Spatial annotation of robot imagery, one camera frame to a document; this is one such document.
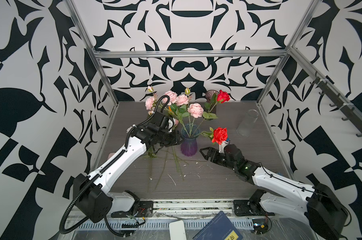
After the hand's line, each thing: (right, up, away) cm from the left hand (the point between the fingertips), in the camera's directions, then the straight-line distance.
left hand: (183, 137), depth 74 cm
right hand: (+12, -8, +5) cm, 15 cm away
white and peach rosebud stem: (-15, -27, +8) cm, 32 cm away
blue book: (+17, -40, -6) cm, 44 cm away
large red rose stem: (+15, +2, -10) cm, 19 cm away
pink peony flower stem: (+2, +13, -2) cm, 13 cm away
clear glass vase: (+42, +2, +31) cm, 52 cm away
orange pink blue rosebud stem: (-6, +13, -2) cm, 14 cm away
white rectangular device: (-3, -39, -9) cm, 40 cm away
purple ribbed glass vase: (+4, -5, +10) cm, 12 cm away
